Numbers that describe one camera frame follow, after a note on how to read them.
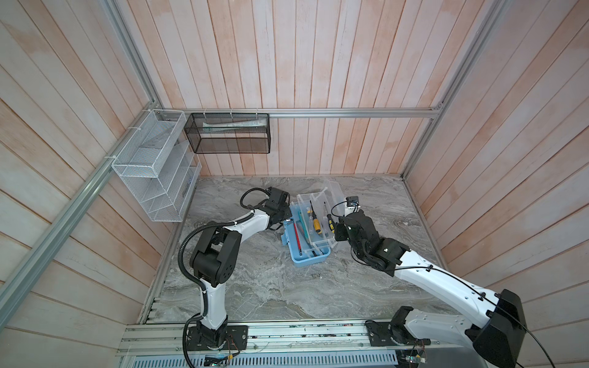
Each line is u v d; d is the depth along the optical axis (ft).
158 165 2.35
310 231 2.75
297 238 3.23
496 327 1.26
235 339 2.40
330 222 2.80
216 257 1.67
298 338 2.45
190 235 1.54
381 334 2.41
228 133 3.41
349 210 2.17
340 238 2.30
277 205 2.50
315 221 2.82
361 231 1.79
